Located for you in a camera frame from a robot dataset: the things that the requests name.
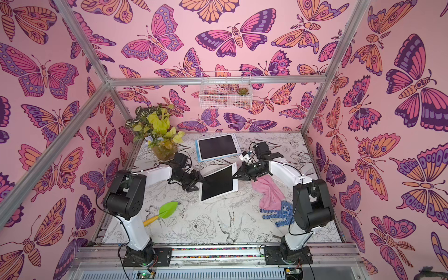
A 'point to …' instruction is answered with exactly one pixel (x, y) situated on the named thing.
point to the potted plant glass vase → (151, 125)
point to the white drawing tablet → (219, 184)
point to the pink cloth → (271, 196)
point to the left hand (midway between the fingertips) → (205, 183)
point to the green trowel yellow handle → (167, 210)
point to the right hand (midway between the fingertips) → (235, 175)
